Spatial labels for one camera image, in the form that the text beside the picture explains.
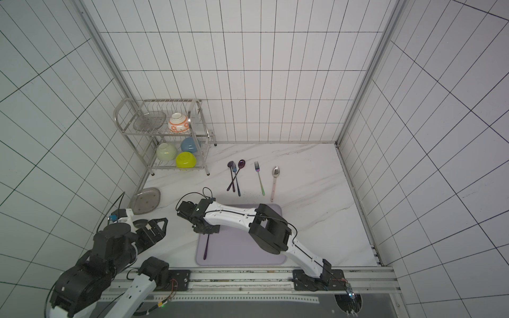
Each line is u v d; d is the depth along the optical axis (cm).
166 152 104
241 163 110
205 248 80
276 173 104
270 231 52
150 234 57
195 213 61
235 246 80
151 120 93
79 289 39
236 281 74
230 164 110
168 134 86
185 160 101
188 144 110
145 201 95
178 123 85
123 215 57
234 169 107
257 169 107
